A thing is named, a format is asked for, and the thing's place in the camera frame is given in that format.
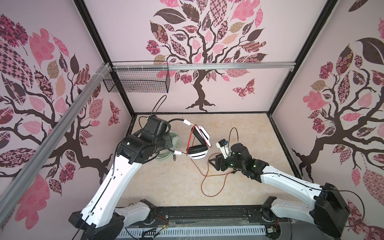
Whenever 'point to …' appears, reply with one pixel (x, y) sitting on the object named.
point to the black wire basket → (139, 81)
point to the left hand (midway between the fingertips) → (167, 142)
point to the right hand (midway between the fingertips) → (213, 157)
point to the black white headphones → (197, 152)
